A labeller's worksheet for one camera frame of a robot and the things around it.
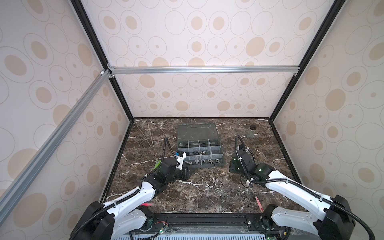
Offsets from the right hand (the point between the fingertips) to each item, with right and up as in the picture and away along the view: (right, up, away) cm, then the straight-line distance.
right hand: (232, 162), depth 83 cm
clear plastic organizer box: (-17, +10, +18) cm, 27 cm away
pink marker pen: (-47, -22, -3) cm, 52 cm away
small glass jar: (+18, +17, +21) cm, 32 cm away
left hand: (-20, -3, -3) cm, 20 cm away
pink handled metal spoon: (+14, -22, -4) cm, 27 cm away
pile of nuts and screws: (-10, -11, +5) cm, 15 cm away
